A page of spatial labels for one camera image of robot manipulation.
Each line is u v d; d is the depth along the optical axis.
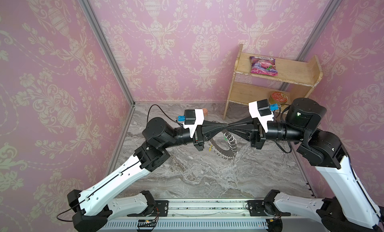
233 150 0.45
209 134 0.45
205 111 1.01
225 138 0.45
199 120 0.36
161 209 0.75
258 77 0.76
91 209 0.37
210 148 0.57
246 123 0.43
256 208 0.73
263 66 0.75
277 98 0.90
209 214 0.73
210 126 0.42
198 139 0.41
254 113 0.36
